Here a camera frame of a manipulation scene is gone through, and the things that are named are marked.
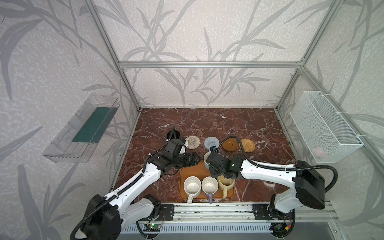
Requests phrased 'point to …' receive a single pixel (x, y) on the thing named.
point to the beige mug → (225, 184)
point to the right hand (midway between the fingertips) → (211, 163)
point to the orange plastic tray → (201, 173)
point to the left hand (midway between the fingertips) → (197, 156)
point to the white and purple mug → (210, 186)
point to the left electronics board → (152, 227)
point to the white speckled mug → (192, 185)
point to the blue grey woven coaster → (211, 141)
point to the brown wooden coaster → (229, 144)
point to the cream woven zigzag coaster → (193, 142)
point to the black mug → (175, 134)
